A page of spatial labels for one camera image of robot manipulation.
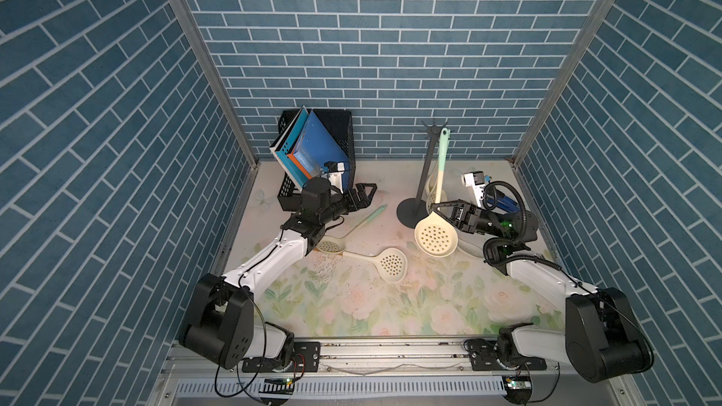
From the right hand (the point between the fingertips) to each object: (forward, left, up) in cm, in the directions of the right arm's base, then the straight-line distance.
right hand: (438, 216), depth 67 cm
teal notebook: (+21, +45, -2) cm, 50 cm away
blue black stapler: (+29, -29, -27) cm, 50 cm away
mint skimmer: (-4, 0, -2) cm, 4 cm away
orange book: (+20, +40, -6) cm, 45 cm away
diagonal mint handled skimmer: (+7, +29, -30) cm, 42 cm away
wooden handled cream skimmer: (0, +10, -28) cm, 30 cm away
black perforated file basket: (+46, +33, -10) cm, 57 cm away
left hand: (+12, +17, -6) cm, 21 cm away
